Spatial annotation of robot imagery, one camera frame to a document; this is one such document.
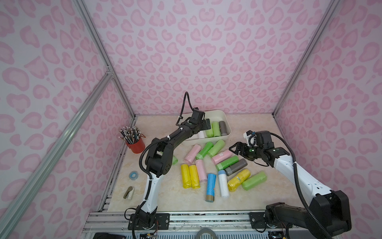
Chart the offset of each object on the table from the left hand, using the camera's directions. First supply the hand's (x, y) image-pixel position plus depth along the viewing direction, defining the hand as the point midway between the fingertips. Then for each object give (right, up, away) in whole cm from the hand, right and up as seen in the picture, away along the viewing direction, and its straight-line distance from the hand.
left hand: (209, 124), depth 99 cm
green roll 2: (-3, -17, -2) cm, 17 cm away
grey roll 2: (+19, -24, -9) cm, 32 cm away
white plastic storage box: (+8, +7, +19) cm, 22 cm away
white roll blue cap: (-5, -7, +5) cm, 10 cm away
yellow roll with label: (+15, -31, -16) cm, 38 cm away
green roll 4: (+24, -32, -16) cm, 43 cm away
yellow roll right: (-10, -30, -13) cm, 34 cm away
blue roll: (-1, -35, -17) cm, 39 cm away
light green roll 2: (+4, -15, -1) cm, 16 cm away
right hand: (+12, -14, -17) cm, 25 cm away
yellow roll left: (-14, -31, -15) cm, 37 cm away
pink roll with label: (+4, -21, -7) cm, 23 cm away
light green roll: (+1, -6, +5) cm, 7 cm away
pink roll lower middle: (-6, -27, -11) cm, 30 cm away
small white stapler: (-45, -37, -18) cm, 61 cm away
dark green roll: (-22, -23, -4) cm, 32 cm away
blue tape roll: (-46, -30, -11) cm, 56 cm away
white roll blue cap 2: (+7, -32, -16) cm, 37 cm away
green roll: (+5, -3, +7) cm, 9 cm away
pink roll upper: (-11, -18, -4) cm, 22 cm away
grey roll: (+11, -3, +10) cm, 15 cm away
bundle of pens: (-47, -6, -12) cm, 49 cm away
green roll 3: (+10, -24, -9) cm, 27 cm away
